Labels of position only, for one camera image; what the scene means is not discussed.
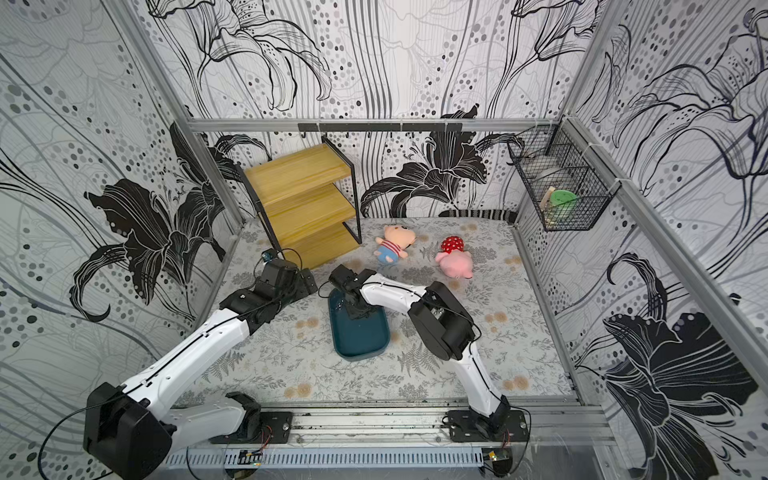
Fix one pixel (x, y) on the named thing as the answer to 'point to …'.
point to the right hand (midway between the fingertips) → (365, 306)
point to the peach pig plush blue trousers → (392, 246)
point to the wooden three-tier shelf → (308, 201)
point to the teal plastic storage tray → (357, 339)
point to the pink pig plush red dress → (454, 259)
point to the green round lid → (558, 197)
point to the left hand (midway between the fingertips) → (305, 287)
